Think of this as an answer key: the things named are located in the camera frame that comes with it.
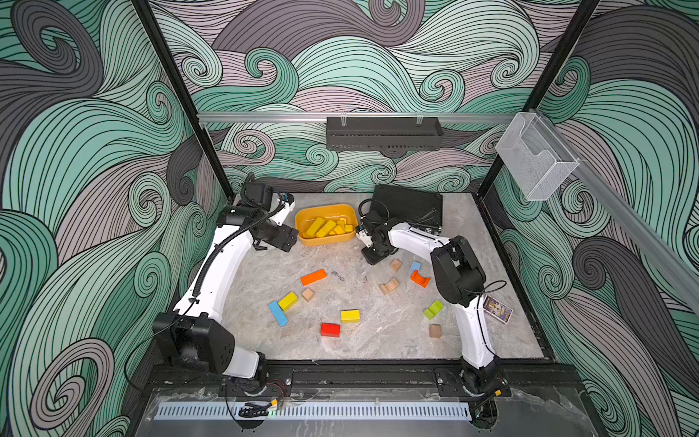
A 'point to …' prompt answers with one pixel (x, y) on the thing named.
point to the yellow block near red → (352, 316)
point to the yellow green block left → (288, 301)
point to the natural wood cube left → (308, 294)
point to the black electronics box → (408, 206)
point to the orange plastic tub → (343, 215)
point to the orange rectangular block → (314, 277)
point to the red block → (330, 330)
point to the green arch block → (433, 309)
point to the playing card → (498, 309)
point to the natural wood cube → (435, 330)
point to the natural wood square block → (395, 265)
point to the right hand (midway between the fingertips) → (370, 258)
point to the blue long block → (278, 313)
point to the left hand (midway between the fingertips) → (279, 230)
